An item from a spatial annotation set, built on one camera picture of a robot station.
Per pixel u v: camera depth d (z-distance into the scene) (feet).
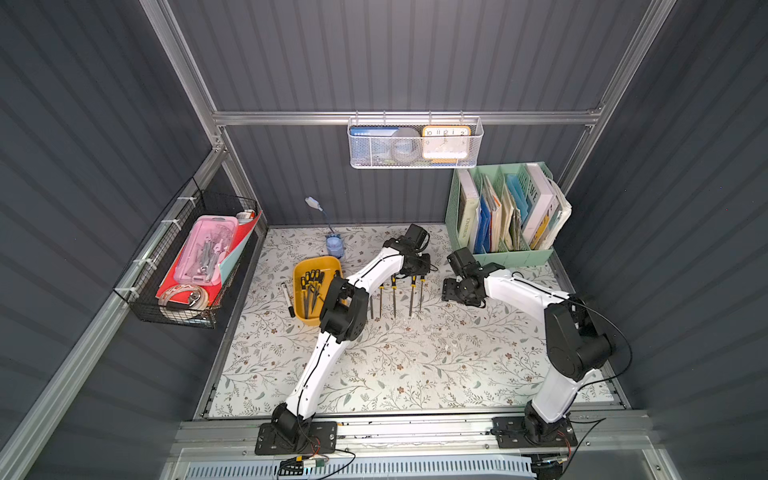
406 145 2.96
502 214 3.11
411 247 2.86
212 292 2.25
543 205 3.13
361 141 2.84
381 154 2.94
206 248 2.37
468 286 2.32
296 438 2.10
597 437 2.43
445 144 2.91
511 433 2.40
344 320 2.13
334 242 3.45
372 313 3.16
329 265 3.52
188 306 2.15
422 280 3.35
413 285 3.35
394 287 3.35
